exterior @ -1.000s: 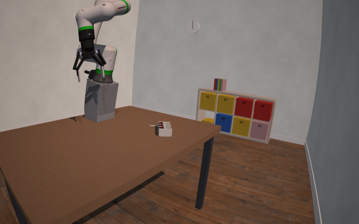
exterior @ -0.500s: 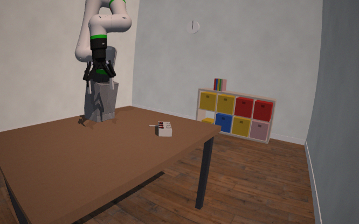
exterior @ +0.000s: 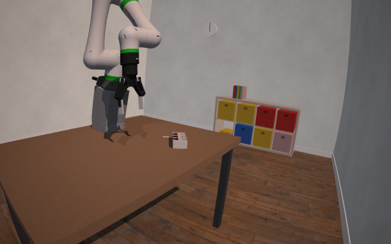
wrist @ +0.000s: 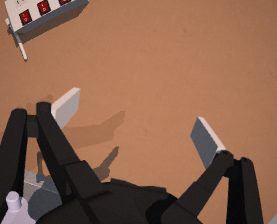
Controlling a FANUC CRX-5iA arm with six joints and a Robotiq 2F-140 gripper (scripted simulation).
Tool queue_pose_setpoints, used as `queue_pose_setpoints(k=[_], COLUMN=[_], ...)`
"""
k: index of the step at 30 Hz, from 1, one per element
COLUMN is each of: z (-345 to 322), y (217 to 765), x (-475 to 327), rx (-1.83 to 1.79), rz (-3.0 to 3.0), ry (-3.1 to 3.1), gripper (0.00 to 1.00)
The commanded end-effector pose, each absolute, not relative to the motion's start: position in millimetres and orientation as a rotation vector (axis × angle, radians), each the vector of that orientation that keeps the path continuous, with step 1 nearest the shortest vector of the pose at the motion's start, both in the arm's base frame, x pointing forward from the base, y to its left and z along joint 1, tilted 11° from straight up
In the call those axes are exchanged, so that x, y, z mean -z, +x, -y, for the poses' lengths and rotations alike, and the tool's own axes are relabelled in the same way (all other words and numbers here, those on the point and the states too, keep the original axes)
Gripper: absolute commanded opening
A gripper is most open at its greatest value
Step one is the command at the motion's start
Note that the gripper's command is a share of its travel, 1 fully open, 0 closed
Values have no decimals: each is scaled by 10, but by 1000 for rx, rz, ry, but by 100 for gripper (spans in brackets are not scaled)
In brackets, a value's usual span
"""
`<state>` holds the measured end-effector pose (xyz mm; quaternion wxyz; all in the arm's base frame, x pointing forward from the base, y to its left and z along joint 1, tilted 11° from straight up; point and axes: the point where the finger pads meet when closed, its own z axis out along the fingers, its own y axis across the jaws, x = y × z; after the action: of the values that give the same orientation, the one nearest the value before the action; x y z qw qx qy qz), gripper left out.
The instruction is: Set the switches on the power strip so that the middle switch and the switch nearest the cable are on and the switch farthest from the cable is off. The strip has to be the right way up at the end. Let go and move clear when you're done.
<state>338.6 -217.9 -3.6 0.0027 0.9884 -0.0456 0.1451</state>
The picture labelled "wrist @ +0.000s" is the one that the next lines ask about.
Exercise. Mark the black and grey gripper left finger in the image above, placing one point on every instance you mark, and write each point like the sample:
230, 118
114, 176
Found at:
66, 169

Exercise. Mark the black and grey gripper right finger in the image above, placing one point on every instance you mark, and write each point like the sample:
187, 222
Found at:
243, 206

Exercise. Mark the white power strip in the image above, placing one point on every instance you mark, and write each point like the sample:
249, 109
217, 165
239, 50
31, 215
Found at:
25, 15

